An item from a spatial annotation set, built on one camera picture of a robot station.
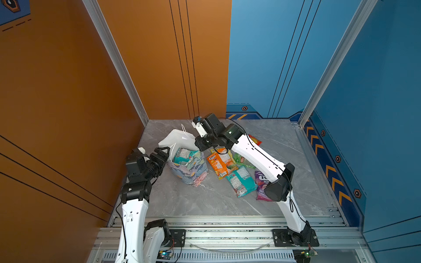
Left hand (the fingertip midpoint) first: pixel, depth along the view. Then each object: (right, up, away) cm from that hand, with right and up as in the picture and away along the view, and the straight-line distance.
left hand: (168, 151), depth 75 cm
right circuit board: (+60, -46, -4) cm, 75 cm away
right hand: (+13, +4, +4) cm, 14 cm away
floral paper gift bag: (+12, -11, +6) cm, 18 cm away
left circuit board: (0, -45, -4) cm, 45 cm away
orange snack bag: (+25, -8, +19) cm, 33 cm away
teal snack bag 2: (+36, -18, +13) cm, 42 cm away
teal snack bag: (+4, -4, +14) cm, 15 cm away
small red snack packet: (+50, +3, +34) cm, 61 cm away
